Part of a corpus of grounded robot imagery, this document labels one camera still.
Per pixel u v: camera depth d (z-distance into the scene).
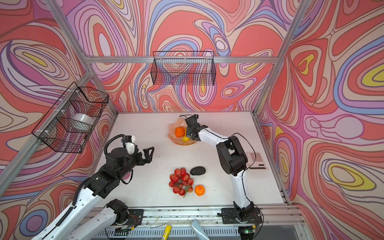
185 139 1.01
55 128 0.68
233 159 0.55
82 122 0.70
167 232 0.68
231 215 0.73
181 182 0.83
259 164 0.89
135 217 0.73
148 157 0.66
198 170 0.85
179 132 1.01
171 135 1.01
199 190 0.78
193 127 0.78
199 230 0.65
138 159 0.64
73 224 0.43
